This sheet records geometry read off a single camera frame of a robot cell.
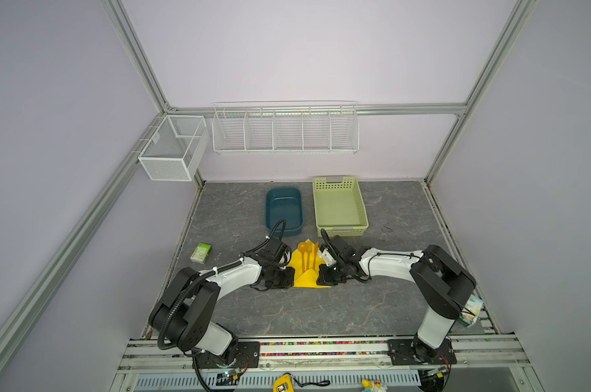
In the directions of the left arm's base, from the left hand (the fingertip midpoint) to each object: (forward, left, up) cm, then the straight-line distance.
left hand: (292, 286), depth 87 cm
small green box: (+15, +35, +1) cm, 38 cm away
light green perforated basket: (+37, -23, -2) cm, 43 cm away
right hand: (+1, -9, -1) cm, 9 cm away
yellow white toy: (-30, -21, +2) cm, 37 cm away
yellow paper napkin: (+3, -5, 0) cm, 6 cm away
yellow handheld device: (-27, +4, 0) cm, 27 cm away
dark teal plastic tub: (+40, +3, -1) cm, 40 cm away
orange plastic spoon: (+16, -5, -1) cm, 17 cm away
